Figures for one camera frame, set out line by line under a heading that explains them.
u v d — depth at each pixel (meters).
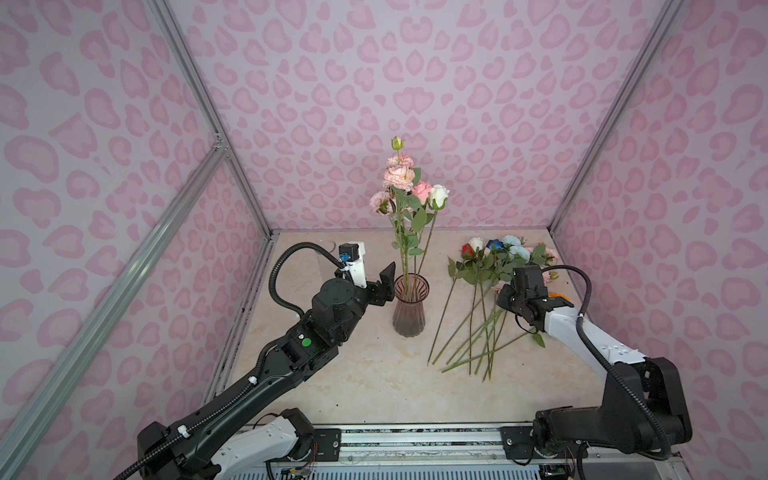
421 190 0.70
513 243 1.07
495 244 1.09
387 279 0.60
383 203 0.80
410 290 0.82
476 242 1.07
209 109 0.84
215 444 0.41
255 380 0.44
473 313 0.95
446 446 0.75
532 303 0.65
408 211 0.70
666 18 0.70
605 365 0.42
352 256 0.55
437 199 0.70
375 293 0.60
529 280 0.69
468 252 1.08
